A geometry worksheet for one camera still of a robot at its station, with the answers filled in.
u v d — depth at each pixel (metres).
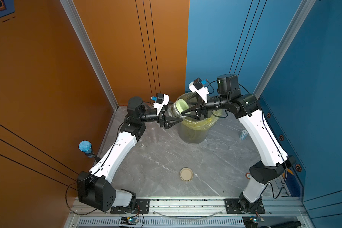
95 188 0.39
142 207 0.73
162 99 0.53
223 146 0.97
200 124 0.74
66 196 0.43
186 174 0.84
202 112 0.53
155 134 0.97
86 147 0.63
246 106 0.44
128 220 0.71
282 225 0.65
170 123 0.60
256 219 0.70
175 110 0.57
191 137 0.92
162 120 0.57
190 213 0.72
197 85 0.50
